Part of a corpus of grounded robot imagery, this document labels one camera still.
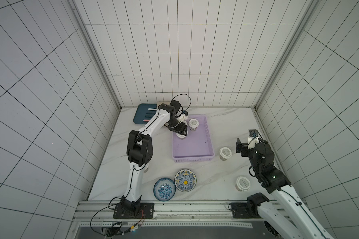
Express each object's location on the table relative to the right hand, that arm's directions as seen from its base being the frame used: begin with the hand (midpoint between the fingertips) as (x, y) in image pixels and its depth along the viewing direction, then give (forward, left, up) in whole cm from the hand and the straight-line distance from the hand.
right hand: (242, 137), depth 75 cm
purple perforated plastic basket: (+6, +22, -23) cm, 32 cm away
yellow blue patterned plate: (-17, +29, -21) cm, 39 cm away
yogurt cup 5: (-14, +51, -16) cm, 55 cm away
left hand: (+8, +33, -11) cm, 36 cm away
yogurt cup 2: (+19, +25, -15) cm, 35 cm away
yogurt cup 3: (-2, +6, -15) cm, 16 cm away
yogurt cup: (+6, +33, -12) cm, 35 cm away
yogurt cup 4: (-18, -1, -16) cm, 24 cm away
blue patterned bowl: (-22, +40, -21) cm, 50 cm away
